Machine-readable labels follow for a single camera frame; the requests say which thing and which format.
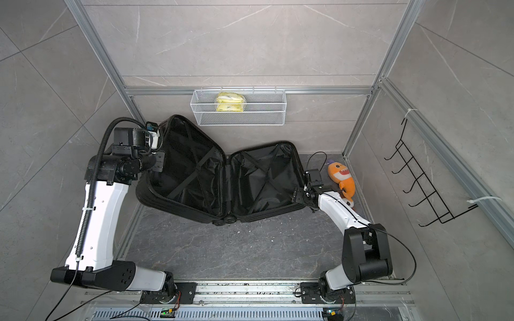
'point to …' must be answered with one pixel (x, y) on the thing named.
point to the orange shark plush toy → (340, 174)
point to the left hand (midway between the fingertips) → (157, 152)
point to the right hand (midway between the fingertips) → (302, 197)
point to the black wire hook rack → (440, 207)
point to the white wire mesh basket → (262, 107)
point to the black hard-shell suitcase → (193, 176)
